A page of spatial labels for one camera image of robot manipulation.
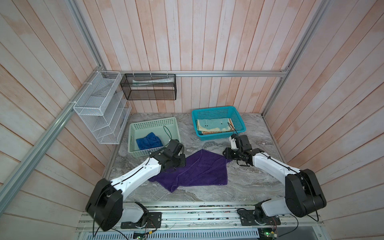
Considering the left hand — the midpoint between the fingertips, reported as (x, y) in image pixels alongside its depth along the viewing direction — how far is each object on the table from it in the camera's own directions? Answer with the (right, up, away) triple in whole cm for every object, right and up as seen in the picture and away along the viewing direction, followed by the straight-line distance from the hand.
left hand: (184, 164), depth 83 cm
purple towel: (+11, -5, +8) cm, 15 cm away
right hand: (+26, +5, +9) cm, 28 cm away
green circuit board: (+41, -31, -12) cm, 53 cm away
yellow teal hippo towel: (+21, +23, +28) cm, 42 cm away
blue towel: (-23, +12, +16) cm, 30 cm away
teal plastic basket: (+26, +32, +32) cm, 52 cm away
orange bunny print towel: (+35, +25, +28) cm, 51 cm away
